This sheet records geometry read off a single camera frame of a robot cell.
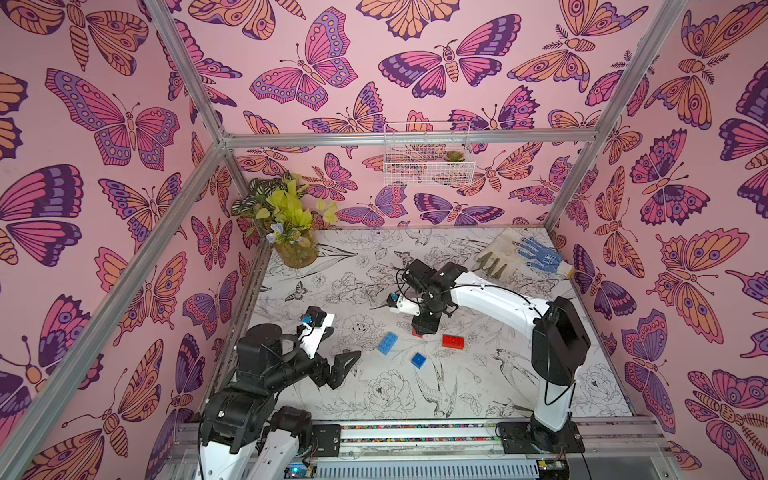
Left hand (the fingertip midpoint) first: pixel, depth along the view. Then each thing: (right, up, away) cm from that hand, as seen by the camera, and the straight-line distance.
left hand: (345, 339), depth 65 cm
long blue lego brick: (+9, -8, +23) cm, 26 cm away
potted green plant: (-24, +33, +29) cm, 51 cm away
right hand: (+19, -1, +20) cm, 28 cm away
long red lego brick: (+29, -8, +24) cm, 39 cm away
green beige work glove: (+51, +17, +44) cm, 70 cm away
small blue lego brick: (+18, -12, +20) cm, 29 cm away
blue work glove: (+66, +17, +44) cm, 82 cm away
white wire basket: (+23, +48, +32) cm, 62 cm away
